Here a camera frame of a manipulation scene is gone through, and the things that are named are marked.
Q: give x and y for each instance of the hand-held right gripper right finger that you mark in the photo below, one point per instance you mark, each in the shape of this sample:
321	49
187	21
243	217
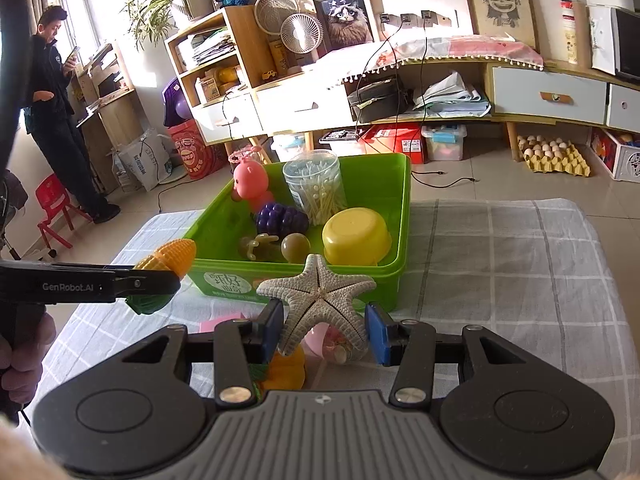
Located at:
377	335

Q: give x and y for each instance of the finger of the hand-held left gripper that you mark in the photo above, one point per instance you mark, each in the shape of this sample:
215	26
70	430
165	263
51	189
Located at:
150	284

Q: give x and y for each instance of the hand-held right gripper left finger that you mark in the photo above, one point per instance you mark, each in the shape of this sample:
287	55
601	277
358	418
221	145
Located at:
272	332

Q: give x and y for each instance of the yellow toy corn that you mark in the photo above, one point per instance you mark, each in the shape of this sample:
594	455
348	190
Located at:
172	255

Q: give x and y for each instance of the green plastic box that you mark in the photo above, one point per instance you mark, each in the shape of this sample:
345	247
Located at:
392	280

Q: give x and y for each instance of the white starfish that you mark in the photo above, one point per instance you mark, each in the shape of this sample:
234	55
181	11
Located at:
317	292

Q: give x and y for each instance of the brown translucent octopus toy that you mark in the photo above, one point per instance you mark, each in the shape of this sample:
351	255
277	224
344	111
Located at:
295	249

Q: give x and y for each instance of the yellow plastic bowl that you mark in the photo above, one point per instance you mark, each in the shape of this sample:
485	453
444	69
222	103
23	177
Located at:
355	235

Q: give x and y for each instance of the purple toy grapes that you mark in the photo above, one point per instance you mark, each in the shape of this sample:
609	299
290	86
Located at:
280	217

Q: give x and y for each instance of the clear cotton swab container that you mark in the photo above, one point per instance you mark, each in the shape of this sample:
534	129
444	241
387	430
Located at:
315	195

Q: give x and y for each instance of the person's left hand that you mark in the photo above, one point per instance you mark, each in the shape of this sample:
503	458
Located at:
30	380

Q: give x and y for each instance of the orange toy pumpkin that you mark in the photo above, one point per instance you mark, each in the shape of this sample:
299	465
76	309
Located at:
287	367

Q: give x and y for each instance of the pink capsule ball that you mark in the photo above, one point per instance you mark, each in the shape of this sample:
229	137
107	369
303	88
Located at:
320	342

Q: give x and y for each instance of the pink block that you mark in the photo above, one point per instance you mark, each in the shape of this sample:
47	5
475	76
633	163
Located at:
220	325

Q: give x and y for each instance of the red plastic chair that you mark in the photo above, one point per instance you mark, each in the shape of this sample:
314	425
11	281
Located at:
52	200

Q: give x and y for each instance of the white sack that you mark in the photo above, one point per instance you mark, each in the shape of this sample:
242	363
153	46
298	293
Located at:
142	162

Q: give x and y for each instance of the checked grey tablecloth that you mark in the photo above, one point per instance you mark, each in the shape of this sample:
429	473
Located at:
500	270

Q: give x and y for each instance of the wooden side shelf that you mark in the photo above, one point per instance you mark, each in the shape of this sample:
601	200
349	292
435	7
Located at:
115	125

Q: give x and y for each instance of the purple balloon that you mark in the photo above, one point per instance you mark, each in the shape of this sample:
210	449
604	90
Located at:
175	102

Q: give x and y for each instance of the clear storage box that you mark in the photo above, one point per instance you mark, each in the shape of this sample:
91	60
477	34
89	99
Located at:
444	144
289	147

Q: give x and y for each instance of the red cardboard box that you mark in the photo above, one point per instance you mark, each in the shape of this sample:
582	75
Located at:
395	142

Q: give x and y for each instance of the black flat box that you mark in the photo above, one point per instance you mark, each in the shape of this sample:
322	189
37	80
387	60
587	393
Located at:
340	136

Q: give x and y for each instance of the black bag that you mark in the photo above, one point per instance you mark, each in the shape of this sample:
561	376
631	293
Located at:
377	100

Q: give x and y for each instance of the stack of papers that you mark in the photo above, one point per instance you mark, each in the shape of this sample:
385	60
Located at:
212	47

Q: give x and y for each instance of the yellow egg tray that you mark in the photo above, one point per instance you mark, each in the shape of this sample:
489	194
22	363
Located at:
552	156

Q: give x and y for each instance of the pile of white bags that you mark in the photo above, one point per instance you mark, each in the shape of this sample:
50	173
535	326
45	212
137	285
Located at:
450	95

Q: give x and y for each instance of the wooden shelf cabinet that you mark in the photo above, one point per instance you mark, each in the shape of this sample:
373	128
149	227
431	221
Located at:
240	40

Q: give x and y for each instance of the small white desk fan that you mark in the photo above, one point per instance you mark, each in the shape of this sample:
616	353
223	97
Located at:
301	35

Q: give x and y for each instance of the pink floral tasselled cloth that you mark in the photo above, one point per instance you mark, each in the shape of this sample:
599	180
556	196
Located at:
450	52

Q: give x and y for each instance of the wooden TV cabinet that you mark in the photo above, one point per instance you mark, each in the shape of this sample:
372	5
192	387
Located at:
550	95

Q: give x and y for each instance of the white printed crate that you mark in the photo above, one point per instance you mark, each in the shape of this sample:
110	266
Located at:
622	160

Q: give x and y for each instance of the round woven fan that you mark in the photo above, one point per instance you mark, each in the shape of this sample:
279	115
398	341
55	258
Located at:
272	7

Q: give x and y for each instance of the framed cat picture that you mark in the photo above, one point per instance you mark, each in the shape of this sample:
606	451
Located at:
347	22

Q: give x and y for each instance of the framed cartoon drawing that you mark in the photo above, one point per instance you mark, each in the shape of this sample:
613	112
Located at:
500	5

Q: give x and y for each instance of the tall beige canister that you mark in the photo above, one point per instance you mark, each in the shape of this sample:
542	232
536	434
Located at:
572	35

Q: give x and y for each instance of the white printed cover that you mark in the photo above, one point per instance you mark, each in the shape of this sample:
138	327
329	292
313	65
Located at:
602	40

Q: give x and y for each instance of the black microwave oven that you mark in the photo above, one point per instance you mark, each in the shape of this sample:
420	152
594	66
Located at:
630	42

